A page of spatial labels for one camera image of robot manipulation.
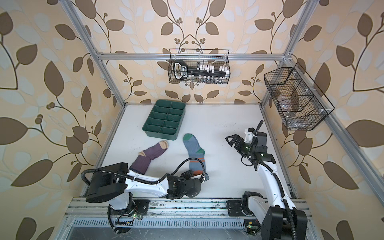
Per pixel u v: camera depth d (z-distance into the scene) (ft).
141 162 2.98
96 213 2.40
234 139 2.41
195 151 3.07
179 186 2.03
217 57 2.99
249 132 2.49
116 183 1.53
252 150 2.04
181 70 2.77
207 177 2.32
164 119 3.43
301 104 2.41
